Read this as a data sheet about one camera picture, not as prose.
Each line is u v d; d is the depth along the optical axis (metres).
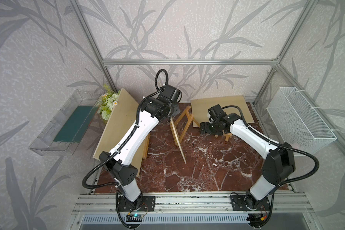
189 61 0.98
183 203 0.75
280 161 0.45
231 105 0.75
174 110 0.65
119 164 0.41
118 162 0.42
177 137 0.61
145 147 0.89
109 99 0.79
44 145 0.57
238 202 0.74
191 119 0.83
